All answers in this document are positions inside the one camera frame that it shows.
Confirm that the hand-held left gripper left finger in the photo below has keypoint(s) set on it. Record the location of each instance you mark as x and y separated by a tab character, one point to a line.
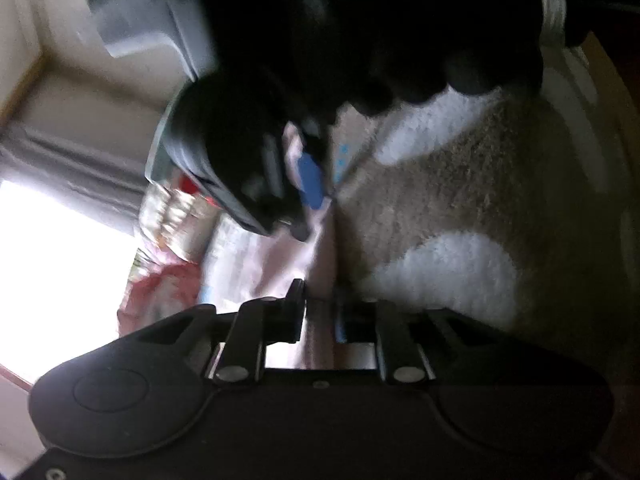
295	312

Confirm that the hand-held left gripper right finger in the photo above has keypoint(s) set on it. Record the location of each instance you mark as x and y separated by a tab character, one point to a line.
342	327

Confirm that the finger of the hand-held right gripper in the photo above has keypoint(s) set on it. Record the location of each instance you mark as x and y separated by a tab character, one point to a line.
311	185

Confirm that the pink sweatshirt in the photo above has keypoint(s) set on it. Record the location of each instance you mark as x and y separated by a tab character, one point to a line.
320	260

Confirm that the person's right hand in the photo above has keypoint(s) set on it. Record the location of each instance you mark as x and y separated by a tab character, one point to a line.
425	25

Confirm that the cream folded quilt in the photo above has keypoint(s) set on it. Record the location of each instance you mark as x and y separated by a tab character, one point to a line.
175	225

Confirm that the pink folded quilt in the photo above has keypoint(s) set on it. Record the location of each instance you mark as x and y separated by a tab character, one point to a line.
160	290

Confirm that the grey boxy appliance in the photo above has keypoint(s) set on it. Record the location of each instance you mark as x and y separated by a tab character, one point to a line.
140	20

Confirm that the grey curtain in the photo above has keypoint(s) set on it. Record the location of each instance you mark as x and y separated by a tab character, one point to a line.
65	160

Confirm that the cartoon mouse printed blanket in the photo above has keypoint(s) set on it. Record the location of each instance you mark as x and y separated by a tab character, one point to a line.
475	185

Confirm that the bright window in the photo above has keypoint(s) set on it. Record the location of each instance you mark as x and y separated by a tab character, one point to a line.
60	280

